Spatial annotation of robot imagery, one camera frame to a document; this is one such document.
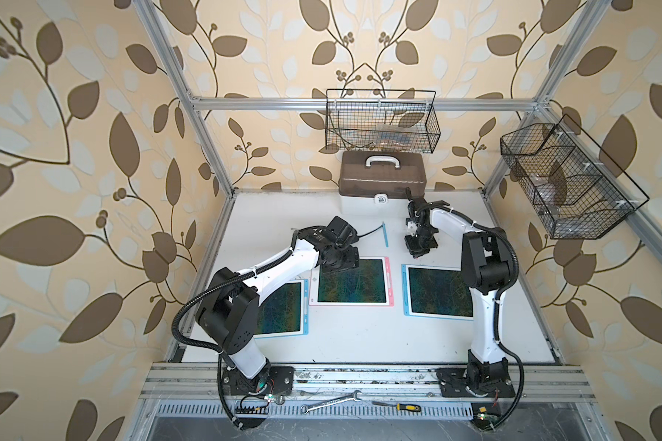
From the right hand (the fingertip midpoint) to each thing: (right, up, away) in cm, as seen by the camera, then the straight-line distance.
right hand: (416, 255), depth 101 cm
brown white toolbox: (-16, +26, -5) cm, 31 cm away
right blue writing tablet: (+3, -11, -10) cm, 15 cm away
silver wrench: (-25, -34, -29) cm, 51 cm away
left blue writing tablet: (-46, -16, -14) cm, 51 cm away
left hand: (-25, 0, -16) cm, 30 cm away
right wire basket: (+35, +21, -27) cm, 50 cm away
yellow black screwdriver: (-13, -35, -30) cm, 48 cm away
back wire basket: (-9, +48, -5) cm, 49 cm away
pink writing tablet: (-18, -9, -7) cm, 22 cm away
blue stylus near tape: (-10, +8, +7) cm, 15 cm away
